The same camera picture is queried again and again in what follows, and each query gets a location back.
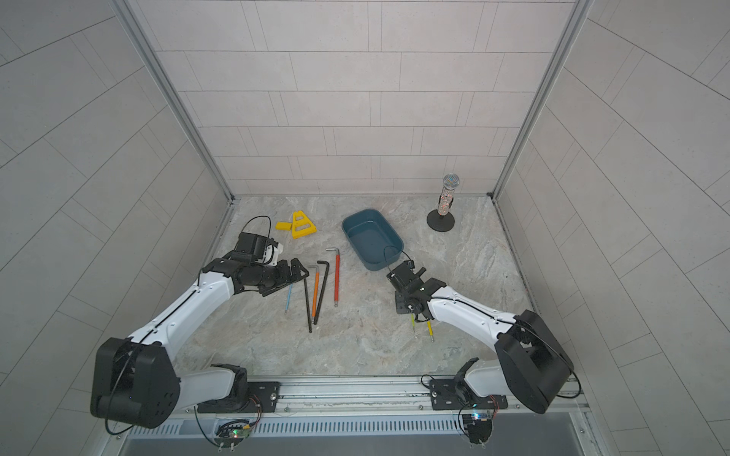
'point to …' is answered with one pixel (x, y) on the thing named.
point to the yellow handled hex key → (430, 329)
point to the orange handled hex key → (316, 292)
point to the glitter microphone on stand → (441, 220)
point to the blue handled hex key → (289, 295)
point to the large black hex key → (321, 295)
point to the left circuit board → (231, 433)
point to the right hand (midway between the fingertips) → (405, 301)
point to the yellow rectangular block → (283, 226)
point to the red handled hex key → (337, 275)
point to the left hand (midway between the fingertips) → (303, 274)
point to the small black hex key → (307, 306)
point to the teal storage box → (375, 239)
